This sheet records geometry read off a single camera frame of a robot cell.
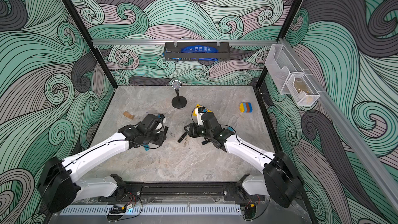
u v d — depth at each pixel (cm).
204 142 90
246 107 104
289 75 71
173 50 94
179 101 109
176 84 83
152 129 64
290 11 82
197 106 74
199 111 74
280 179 41
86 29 89
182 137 92
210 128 62
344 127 52
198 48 92
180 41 95
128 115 103
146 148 87
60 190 38
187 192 75
